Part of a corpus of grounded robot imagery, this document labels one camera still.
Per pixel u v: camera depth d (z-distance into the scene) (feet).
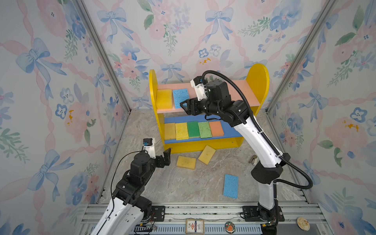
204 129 2.89
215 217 2.42
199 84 1.80
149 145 1.96
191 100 1.84
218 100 1.56
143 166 1.68
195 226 2.26
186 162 2.96
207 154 3.04
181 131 2.88
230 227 2.31
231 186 2.68
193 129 2.91
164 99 2.18
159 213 2.44
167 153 2.09
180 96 2.27
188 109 1.89
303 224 2.35
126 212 1.56
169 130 2.88
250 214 2.40
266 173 1.54
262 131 1.50
